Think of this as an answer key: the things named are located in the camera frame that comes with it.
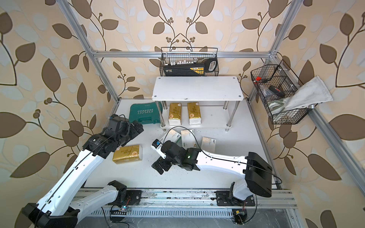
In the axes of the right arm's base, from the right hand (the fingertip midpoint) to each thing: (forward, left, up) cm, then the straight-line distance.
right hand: (158, 158), depth 74 cm
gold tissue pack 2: (+27, -8, 0) cm, 29 cm away
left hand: (+12, +10, +11) cm, 19 cm away
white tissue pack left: (+19, -4, -9) cm, 21 cm away
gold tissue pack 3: (+5, +23, -6) cm, 25 cm away
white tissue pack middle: (+16, -16, -11) cm, 25 cm away
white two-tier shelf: (+24, -33, +20) cm, 45 cm away
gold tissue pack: (+30, -20, 0) cm, 36 cm away
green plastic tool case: (+39, +15, -8) cm, 42 cm away
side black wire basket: (+38, -70, +17) cm, 81 cm away
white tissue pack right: (+12, -29, -10) cm, 32 cm away
